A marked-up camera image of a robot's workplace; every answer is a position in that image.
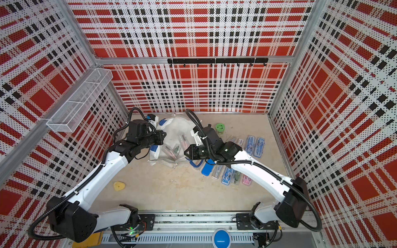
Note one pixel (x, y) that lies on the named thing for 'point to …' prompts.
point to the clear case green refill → (235, 177)
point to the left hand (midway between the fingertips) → (167, 133)
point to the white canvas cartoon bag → (179, 135)
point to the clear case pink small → (171, 151)
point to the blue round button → (222, 238)
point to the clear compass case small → (216, 171)
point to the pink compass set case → (246, 180)
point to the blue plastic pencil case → (208, 168)
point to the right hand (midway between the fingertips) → (188, 153)
